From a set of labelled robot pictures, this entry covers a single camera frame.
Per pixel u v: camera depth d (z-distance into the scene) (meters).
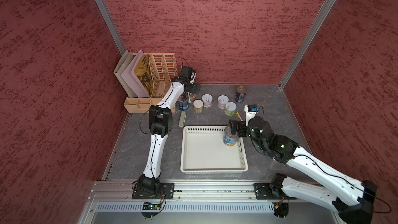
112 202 0.71
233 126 0.64
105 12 0.81
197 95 1.04
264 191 0.74
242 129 0.63
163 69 1.07
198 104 1.01
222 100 1.04
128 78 0.89
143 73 1.00
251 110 0.61
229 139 0.83
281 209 0.73
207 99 1.05
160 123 0.63
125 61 0.92
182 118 0.97
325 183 0.43
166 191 0.74
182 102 1.00
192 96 1.04
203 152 0.85
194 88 0.95
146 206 0.72
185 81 0.77
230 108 1.00
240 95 1.04
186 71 0.83
